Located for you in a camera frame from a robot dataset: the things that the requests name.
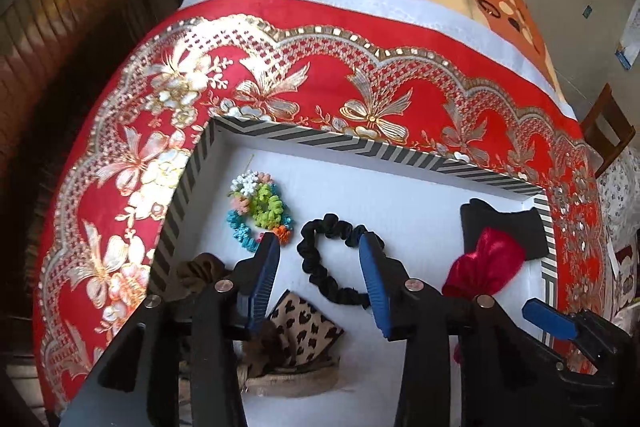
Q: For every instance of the burlap hair bow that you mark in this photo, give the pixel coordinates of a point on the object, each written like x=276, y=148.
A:
x=295, y=379

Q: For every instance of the floral patterned cloth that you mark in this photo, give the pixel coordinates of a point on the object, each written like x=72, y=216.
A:
x=620, y=202

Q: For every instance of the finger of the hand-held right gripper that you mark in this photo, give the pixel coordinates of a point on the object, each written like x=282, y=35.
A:
x=550, y=317

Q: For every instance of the wooden chair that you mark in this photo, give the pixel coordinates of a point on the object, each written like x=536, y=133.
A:
x=607, y=127

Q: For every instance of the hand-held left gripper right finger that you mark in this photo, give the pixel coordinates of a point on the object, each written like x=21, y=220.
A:
x=372, y=272

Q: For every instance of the leopard print hair bow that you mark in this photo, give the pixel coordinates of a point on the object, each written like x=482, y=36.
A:
x=305, y=322

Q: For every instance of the red floral gold-patterned tablecloth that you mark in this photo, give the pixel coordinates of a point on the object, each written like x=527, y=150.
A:
x=320, y=72

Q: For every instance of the ribbed metal shutter door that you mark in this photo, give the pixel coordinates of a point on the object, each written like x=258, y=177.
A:
x=65, y=37

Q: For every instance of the paper sheets on wall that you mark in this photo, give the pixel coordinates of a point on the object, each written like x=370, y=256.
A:
x=631, y=37

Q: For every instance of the white box with striped rim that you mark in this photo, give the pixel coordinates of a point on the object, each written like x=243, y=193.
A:
x=390, y=192

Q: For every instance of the black hair bow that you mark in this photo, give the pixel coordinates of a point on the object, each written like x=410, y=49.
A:
x=505, y=219

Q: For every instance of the green scrunchie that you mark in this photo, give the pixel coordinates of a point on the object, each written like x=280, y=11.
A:
x=265, y=207

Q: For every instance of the black scrunchie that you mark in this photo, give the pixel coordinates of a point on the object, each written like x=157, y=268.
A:
x=312, y=252

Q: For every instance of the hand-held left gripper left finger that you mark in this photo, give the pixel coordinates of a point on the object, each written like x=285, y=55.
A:
x=265, y=267

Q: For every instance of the brown scrunchie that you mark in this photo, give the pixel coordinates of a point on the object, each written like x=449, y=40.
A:
x=197, y=272

